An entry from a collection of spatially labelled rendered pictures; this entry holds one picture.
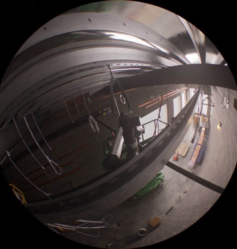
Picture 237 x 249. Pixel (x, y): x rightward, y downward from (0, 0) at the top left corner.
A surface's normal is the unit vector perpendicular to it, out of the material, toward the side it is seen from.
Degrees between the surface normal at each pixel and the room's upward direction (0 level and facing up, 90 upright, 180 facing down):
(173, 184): 0
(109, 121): 90
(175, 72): 90
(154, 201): 0
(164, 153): 0
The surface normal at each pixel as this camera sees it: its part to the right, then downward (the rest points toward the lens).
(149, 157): 0.50, 0.22
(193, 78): -0.82, 0.42
